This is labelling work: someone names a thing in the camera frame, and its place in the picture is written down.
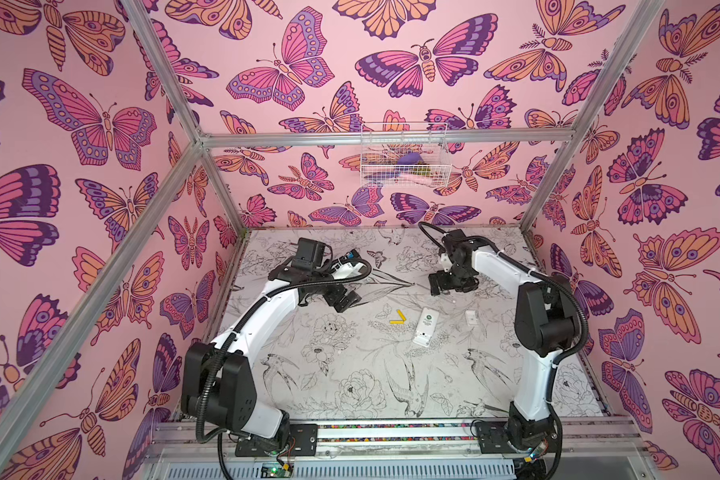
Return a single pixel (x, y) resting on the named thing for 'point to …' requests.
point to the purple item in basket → (410, 158)
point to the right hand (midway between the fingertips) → (446, 286)
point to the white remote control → (426, 327)
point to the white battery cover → (470, 316)
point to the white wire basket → (382, 144)
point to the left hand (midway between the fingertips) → (350, 281)
